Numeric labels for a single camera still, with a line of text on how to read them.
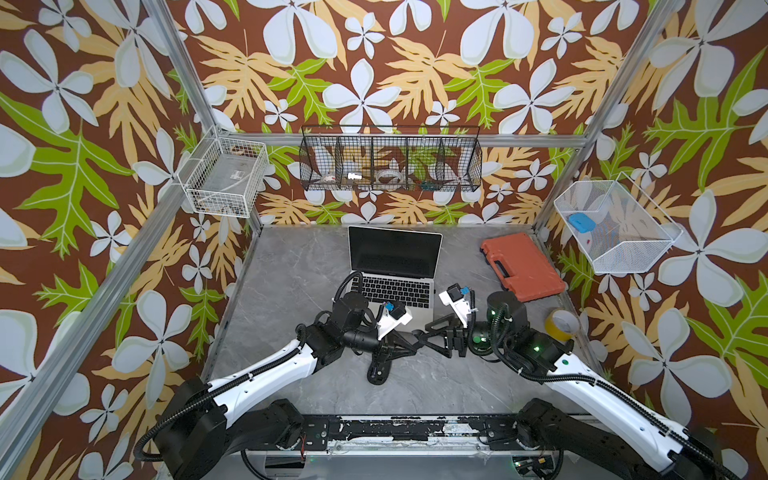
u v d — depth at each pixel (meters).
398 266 1.07
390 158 0.98
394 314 0.63
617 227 0.82
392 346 0.64
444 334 0.61
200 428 0.40
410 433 0.75
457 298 0.63
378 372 0.82
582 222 0.86
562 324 0.93
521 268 1.01
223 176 0.86
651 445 0.41
